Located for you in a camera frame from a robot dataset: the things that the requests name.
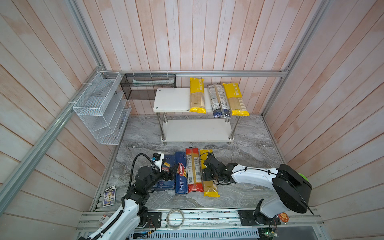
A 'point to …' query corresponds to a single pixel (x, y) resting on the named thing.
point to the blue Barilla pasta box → (167, 162)
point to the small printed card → (109, 196)
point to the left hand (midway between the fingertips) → (172, 164)
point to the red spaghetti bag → (193, 170)
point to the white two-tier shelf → (177, 124)
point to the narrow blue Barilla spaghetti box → (181, 180)
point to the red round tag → (284, 217)
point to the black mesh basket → (143, 86)
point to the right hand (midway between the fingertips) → (207, 172)
